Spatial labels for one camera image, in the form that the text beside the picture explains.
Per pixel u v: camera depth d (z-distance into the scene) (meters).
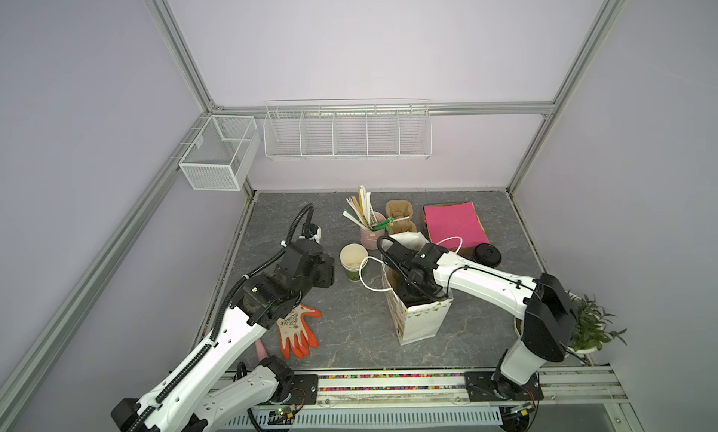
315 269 0.52
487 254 0.87
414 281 0.60
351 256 0.87
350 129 0.98
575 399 0.73
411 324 0.67
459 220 1.05
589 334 0.66
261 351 0.79
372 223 0.99
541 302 0.50
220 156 1.05
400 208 1.12
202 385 0.40
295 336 0.81
